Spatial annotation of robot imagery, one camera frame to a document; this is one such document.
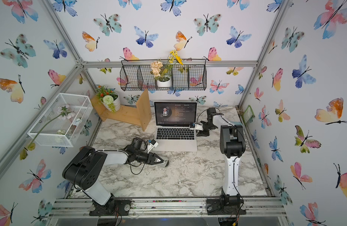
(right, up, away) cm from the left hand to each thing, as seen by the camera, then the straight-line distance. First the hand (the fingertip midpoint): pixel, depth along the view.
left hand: (162, 160), depth 86 cm
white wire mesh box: (-51, +23, -13) cm, 57 cm away
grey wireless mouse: (+2, -1, -2) cm, 3 cm away
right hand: (+25, +19, +19) cm, 37 cm away
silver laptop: (+6, +25, +18) cm, 31 cm away
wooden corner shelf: (-19, +28, +18) cm, 38 cm away
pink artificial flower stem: (-49, +28, -13) cm, 58 cm away
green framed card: (+64, +29, +24) cm, 74 cm away
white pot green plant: (-36, +38, +8) cm, 53 cm away
